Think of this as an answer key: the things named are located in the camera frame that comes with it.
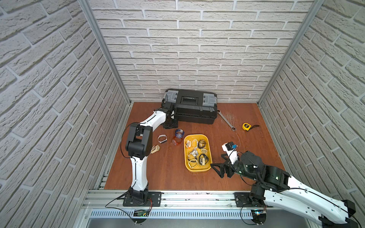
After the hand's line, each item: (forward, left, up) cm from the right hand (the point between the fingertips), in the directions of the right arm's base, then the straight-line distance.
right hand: (217, 161), depth 69 cm
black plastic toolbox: (+39, +9, -1) cm, 40 cm away
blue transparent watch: (+28, +20, -16) cm, 38 cm away
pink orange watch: (+19, +13, -15) cm, 27 cm away
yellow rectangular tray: (+13, +2, -16) cm, 21 cm away
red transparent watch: (+22, +21, -17) cm, 35 cm away
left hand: (+33, +20, -13) cm, 41 cm away
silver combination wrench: (+31, -20, -18) cm, 41 cm away
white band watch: (+25, +32, -17) cm, 44 cm away
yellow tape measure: (+31, -31, -17) cm, 47 cm away
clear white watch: (+11, +10, -15) cm, 21 cm away
